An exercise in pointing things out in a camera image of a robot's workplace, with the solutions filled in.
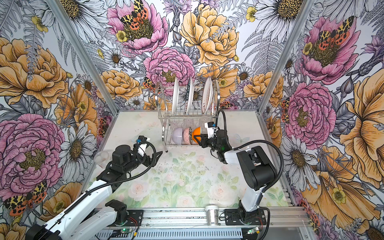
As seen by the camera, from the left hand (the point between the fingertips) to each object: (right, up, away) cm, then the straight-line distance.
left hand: (154, 152), depth 81 cm
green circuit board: (-11, -35, -9) cm, 38 cm away
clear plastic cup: (-36, -6, +13) cm, 39 cm away
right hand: (+22, +6, +11) cm, 25 cm away
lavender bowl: (+11, +8, +9) cm, 16 cm away
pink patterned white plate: (+29, +31, +7) cm, 43 cm away
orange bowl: (+22, +10, +13) cm, 28 cm away
